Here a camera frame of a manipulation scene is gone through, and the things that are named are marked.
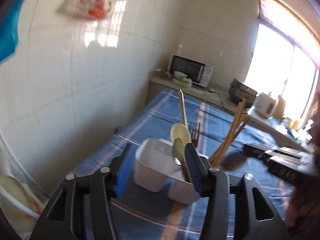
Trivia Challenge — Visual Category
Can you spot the black rice cooker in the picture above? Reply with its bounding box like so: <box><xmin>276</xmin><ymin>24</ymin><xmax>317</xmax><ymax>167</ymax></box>
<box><xmin>228</xmin><ymin>79</ymin><xmax>257</xmax><ymax>108</ymax></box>

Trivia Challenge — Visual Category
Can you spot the white bowl orange rim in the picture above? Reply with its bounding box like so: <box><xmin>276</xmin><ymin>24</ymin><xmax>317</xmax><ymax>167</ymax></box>
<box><xmin>1</xmin><ymin>175</ymin><xmax>49</xmax><ymax>239</ymax></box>

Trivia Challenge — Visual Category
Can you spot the wooden chopstick pair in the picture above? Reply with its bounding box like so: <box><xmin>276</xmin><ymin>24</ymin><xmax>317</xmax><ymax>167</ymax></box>
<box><xmin>216</xmin><ymin>117</ymin><xmax>249</xmax><ymax>166</ymax></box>

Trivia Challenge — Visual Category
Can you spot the blue plastic bag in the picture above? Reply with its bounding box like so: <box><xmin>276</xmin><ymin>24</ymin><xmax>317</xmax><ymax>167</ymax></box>
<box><xmin>0</xmin><ymin>0</ymin><xmax>24</xmax><ymax>62</ymax></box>

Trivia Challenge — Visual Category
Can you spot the white rice cooker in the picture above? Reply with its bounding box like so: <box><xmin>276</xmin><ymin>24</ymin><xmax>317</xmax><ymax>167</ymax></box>
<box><xmin>253</xmin><ymin>92</ymin><xmax>276</xmax><ymax>119</ymax></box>

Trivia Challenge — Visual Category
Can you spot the green plate with eggs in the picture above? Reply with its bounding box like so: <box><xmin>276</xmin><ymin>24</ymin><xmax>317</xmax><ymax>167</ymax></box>
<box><xmin>172</xmin><ymin>71</ymin><xmax>193</xmax><ymax>88</ymax></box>

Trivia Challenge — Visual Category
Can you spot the white utensil holder box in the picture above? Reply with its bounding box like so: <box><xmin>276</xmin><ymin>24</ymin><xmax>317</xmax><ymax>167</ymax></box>
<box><xmin>134</xmin><ymin>138</ymin><xmax>200</xmax><ymax>205</ymax></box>

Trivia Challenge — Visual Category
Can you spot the blue plaid tablecloth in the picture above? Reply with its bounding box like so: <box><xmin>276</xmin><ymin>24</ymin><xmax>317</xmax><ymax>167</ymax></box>
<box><xmin>71</xmin><ymin>87</ymin><xmax>297</xmax><ymax>240</ymax></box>

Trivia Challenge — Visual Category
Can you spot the wooden chopstick crossing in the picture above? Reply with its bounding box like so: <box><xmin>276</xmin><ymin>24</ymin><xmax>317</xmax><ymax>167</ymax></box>
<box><xmin>212</xmin><ymin>99</ymin><xmax>246</xmax><ymax>166</ymax></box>

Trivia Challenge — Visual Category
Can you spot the black handled metal spoon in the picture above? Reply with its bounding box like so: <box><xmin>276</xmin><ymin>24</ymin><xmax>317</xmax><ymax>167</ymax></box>
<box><xmin>172</xmin><ymin>138</ymin><xmax>191</xmax><ymax>183</ymax></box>

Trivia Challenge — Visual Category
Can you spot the white microwave oven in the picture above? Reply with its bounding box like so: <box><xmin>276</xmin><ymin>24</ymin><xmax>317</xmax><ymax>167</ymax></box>
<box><xmin>168</xmin><ymin>54</ymin><xmax>214</xmax><ymax>88</ymax></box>

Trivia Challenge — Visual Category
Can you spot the wooden chopstick long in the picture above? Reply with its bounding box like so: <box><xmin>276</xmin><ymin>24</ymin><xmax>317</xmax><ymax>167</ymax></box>
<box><xmin>209</xmin><ymin>99</ymin><xmax>247</xmax><ymax>166</ymax></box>

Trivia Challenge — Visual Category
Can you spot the large dark metal spoon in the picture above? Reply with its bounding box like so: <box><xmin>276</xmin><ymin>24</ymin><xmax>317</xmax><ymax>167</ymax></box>
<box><xmin>221</xmin><ymin>152</ymin><xmax>247</xmax><ymax>172</ymax></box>

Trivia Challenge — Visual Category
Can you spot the wooden cutting board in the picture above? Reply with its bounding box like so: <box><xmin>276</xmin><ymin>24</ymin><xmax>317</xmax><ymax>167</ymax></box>
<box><xmin>272</xmin><ymin>95</ymin><xmax>286</xmax><ymax>120</ymax></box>

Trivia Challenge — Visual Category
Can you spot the pale green plastic spoon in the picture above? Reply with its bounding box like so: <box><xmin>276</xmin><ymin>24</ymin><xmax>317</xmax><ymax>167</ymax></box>
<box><xmin>170</xmin><ymin>123</ymin><xmax>191</xmax><ymax>153</ymax></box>

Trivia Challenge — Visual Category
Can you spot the metal fork ornate handle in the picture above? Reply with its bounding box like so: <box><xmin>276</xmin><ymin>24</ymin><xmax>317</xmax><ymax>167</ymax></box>
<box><xmin>188</xmin><ymin>122</ymin><xmax>201</xmax><ymax>148</ymax></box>

